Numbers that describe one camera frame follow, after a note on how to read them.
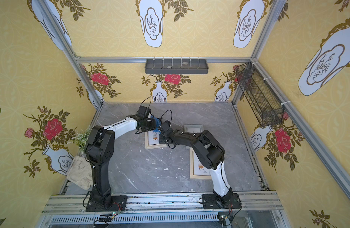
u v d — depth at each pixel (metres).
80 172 0.84
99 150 0.53
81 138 0.78
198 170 0.84
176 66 0.92
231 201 0.69
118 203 0.73
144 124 0.82
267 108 0.87
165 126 0.79
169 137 0.76
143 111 0.82
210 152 0.53
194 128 1.04
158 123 1.00
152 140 0.98
